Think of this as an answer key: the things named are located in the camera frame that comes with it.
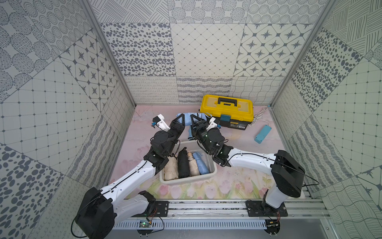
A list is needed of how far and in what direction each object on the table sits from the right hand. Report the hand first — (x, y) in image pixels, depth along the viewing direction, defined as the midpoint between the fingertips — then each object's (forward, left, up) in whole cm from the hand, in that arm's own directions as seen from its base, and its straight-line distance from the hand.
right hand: (188, 118), depth 74 cm
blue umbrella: (-14, -7, -25) cm, 30 cm away
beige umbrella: (-19, +10, -21) cm, 30 cm away
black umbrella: (-15, +4, -23) cm, 28 cm away
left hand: (-1, +2, +5) cm, 5 cm away
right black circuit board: (-41, -42, -34) cm, 68 cm away
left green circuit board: (-41, +21, -32) cm, 56 cm away
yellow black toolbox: (+17, -28, -14) cm, 36 cm away
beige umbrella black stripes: (-15, -2, -24) cm, 29 cm away
